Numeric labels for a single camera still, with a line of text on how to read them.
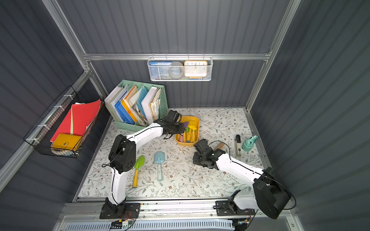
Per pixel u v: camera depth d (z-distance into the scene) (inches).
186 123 41.2
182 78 35.6
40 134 24.0
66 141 25.4
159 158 35.9
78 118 28.5
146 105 34.9
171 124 30.2
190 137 37.9
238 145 36.9
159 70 33.2
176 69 35.6
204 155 25.2
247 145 35.3
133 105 36.8
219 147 37.8
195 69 34.8
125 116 38.6
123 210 26.9
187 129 40.4
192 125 40.5
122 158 21.0
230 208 25.8
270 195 16.5
